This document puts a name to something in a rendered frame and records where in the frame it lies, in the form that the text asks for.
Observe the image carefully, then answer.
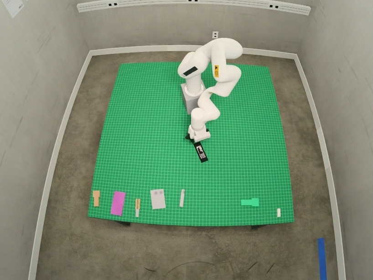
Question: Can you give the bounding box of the tan stepped block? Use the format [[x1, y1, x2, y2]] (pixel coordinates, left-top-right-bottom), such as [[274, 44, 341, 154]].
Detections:
[[93, 191, 100, 207]]

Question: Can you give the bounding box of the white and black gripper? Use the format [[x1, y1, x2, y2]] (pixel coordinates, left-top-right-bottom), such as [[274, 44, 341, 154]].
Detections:
[[185, 125, 209, 143]]

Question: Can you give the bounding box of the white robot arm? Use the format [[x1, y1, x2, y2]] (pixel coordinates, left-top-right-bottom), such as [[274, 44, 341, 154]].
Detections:
[[177, 38, 243, 142]]

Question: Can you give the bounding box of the pink flat bar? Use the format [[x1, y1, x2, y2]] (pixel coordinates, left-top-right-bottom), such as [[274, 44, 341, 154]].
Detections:
[[110, 191, 126, 216]]

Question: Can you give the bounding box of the green work mat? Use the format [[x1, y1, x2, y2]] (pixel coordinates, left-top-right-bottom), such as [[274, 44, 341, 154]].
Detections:
[[88, 62, 294, 226]]

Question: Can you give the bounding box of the black rectangular strip with white label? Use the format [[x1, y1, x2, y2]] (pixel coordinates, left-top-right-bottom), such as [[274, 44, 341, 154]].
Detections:
[[193, 142, 208, 163]]

